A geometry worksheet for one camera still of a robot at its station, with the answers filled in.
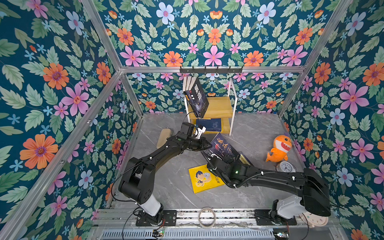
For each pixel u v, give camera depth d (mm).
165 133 1049
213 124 1018
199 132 801
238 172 552
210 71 924
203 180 848
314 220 704
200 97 868
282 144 924
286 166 881
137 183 449
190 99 800
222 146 870
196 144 755
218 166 570
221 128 1033
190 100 803
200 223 718
